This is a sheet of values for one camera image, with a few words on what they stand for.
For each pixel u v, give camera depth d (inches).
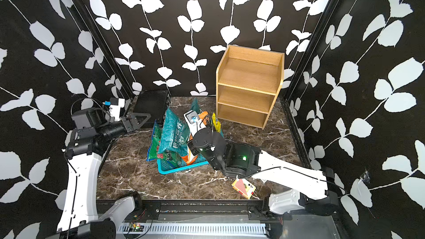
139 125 23.2
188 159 25.6
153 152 28.0
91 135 19.7
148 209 29.4
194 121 17.6
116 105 23.7
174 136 28.8
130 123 22.9
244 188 31.4
